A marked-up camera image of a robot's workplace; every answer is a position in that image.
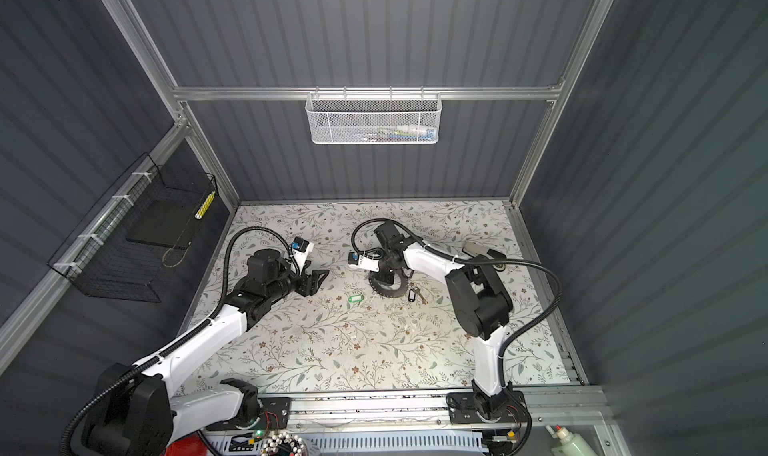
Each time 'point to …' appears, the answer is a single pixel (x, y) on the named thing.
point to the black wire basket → (129, 242)
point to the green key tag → (355, 298)
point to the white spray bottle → (571, 444)
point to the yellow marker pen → (207, 201)
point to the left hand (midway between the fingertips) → (317, 266)
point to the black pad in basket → (166, 223)
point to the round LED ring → (284, 437)
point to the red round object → (191, 445)
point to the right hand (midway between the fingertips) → (377, 272)
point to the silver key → (416, 290)
